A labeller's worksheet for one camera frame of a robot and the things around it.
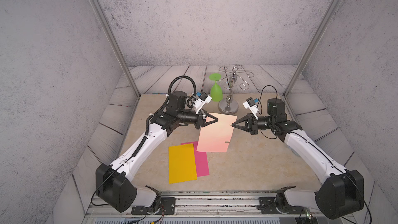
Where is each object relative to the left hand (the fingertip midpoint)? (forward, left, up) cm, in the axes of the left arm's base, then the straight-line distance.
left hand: (217, 121), depth 66 cm
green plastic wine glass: (+32, -3, -14) cm, 35 cm away
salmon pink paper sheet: (-4, +1, -7) cm, 8 cm away
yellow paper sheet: (-5, +19, -33) cm, 38 cm away
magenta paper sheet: (-3, +8, -33) cm, 34 cm away
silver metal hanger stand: (+33, -10, -6) cm, 35 cm away
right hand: (0, -8, -3) cm, 9 cm away
